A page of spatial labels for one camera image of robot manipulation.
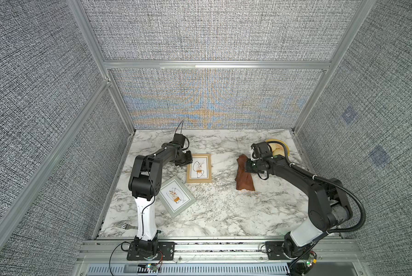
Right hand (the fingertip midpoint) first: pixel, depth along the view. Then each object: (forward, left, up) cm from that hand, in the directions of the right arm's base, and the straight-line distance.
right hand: (245, 162), depth 92 cm
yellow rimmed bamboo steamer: (+14, -23, -7) cm, 28 cm away
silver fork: (-30, +59, -8) cm, 66 cm away
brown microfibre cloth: (-9, +2, -2) cm, 10 cm away
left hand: (+7, +28, -7) cm, 30 cm away
